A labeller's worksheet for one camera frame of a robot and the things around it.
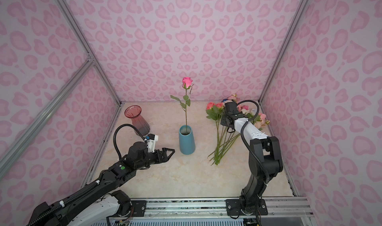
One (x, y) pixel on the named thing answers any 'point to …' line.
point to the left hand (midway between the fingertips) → (171, 150)
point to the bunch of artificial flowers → (224, 139)
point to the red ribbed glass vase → (134, 112)
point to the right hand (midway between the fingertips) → (227, 119)
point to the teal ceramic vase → (187, 144)
